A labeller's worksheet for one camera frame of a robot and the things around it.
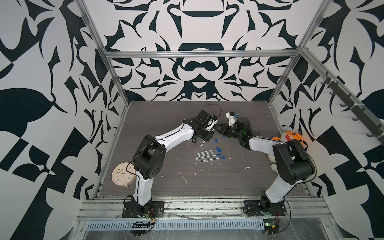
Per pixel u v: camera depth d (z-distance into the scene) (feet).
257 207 2.42
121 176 2.68
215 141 3.25
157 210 2.43
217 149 3.10
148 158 1.62
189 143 3.16
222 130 2.84
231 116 2.84
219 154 3.06
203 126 2.49
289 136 3.00
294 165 1.58
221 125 2.79
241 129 2.45
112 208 2.49
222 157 3.00
